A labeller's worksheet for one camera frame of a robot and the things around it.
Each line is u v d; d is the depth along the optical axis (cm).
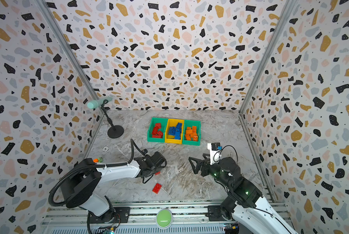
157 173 87
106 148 97
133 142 72
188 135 105
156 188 81
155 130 106
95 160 90
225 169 50
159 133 106
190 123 106
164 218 73
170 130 103
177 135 103
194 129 108
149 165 69
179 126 106
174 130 105
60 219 73
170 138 101
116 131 107
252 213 46
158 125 113
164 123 109
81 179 49
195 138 103
